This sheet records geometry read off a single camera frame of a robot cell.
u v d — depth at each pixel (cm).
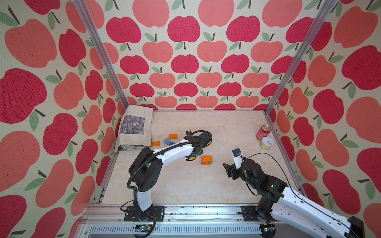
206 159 89
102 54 86
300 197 50
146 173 47
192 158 77
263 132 96
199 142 68
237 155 66
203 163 91
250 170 56
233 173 68
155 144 99
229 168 69
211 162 90
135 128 103
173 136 105
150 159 46
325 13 71
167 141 101
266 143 96
